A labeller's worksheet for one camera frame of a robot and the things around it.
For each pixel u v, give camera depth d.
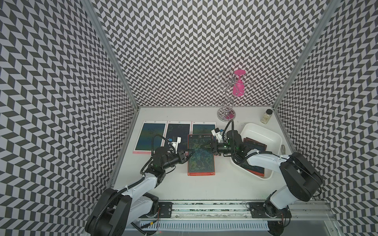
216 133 0.79
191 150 0.77
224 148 0.73
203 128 1.05
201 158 0.77
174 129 1.05
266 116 1.02
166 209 0.72
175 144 0.74
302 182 0.44
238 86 1.00
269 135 1.03
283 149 0.91
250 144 0.96
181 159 0.70
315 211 0.76
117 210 0.41
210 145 0.75
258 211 0.74
